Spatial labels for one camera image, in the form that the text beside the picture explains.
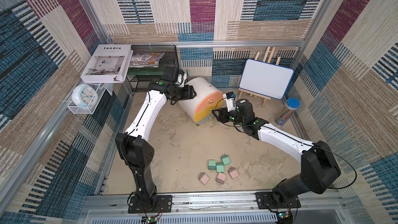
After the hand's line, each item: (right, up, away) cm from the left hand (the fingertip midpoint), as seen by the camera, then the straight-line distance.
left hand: (190, 93), depth 82 cm
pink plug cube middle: (+15, -43, -3) cm, 46 cm away
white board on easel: (+46, +10, +17) cm, 50 cm away
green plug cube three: (+15, -39, +1) cm, 42 cm away
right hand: (+13, -8, +1) cm, 15 cm away
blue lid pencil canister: (+57, -6, +7) cm, 58 cm away
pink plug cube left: (+7, -43, -3) cm, 43 cm away
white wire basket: (-46, -8, -16) cm, 49 cm away
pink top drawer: (+10, -4, +4) cm, 11 cm away
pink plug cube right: (+22, -41, -1) cm, 46 cm away
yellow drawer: (+7, -10, +4) cm, 13 cm away
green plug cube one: (+19, -36, +3) cm, 41 cm away
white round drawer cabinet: (+6, +4, +8) cm, 11 cm away
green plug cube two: (+11, -38, +1) cm, 39 cm away
